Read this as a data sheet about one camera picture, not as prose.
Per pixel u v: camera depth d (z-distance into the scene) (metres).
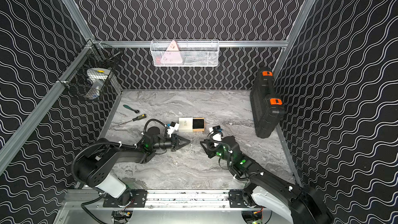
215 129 0.70
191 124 0.98
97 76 0.81
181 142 0.78
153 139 0.70
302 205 0.41
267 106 0.78
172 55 0.90
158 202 0.75
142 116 1.03
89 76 0.82
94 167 0.46
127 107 1.10
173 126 0.82
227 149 0.59
